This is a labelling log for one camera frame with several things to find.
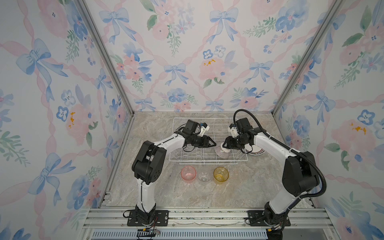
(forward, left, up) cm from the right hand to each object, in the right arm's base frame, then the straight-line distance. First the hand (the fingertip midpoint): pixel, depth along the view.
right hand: (226, 144), depth 90 cm
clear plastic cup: (-16, +13, -10) cm, 23 cm away
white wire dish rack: (+20, +3, -9) cm, 22 cm away
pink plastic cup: (-15, +23, -8) cm, 29 cm away
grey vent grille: (-44, +24, -10) cm, 51 cm away
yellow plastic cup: (-16, +4, -9) cm, 18 cm away
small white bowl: (-5, +2, -1) cm, 6 cm away
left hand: (-1, +8, +2) cm, 8 cm away
